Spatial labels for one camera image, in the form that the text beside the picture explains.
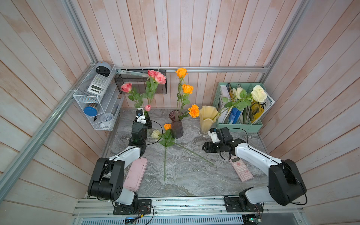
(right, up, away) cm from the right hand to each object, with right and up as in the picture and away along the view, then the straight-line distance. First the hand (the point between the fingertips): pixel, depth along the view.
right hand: (206, 146), depth 90 cm
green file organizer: (+27, +16, +12) cm, 34 cm away
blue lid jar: (-67, +22, -13) cm, 72 cm away
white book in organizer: (+9, +30, -10) cm, 32 cm away
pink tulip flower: (-36, +23, -12) cm, 44 cm away
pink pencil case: (-44, -16, -7) cm, 48 cm away
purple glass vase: (-20, +20, +3) cm, 28 cm away
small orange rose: (-25, +2, +9) cm, 27 cm away
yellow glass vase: (+2, +20, +5) cm, 21 cm away
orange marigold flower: (-10, +22, -15) cm, 28 cm away
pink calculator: (+22, -15, -4) cm, 27 cm away
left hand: (-39, +21, -3) cm, 45 cm away
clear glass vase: (-34, +11, -13) cm, 38 cm away
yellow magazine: (+40, +22, +10) cm, 47 cm away
